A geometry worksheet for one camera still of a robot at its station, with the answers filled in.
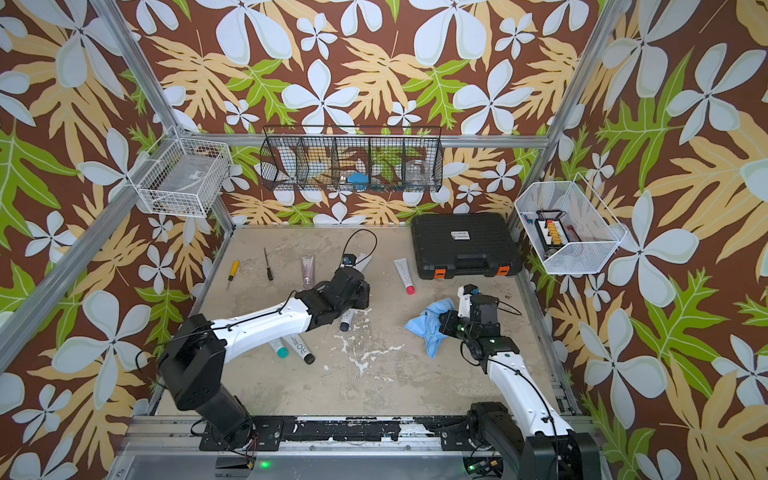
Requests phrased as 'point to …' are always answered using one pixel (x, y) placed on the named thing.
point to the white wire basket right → (571, 230)
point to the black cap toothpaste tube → (302, 349)
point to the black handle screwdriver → (269, 273)
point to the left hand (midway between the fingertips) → (365, 284)
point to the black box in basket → (550, 229)
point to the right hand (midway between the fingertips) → (438, 314)
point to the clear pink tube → (308, 266)
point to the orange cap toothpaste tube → (363, 263)
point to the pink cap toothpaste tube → (403, 270)
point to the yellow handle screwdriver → (233, 271)
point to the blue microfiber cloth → (428, 323)
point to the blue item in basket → (358, 178)
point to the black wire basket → (353, 158)
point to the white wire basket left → (183, 177)
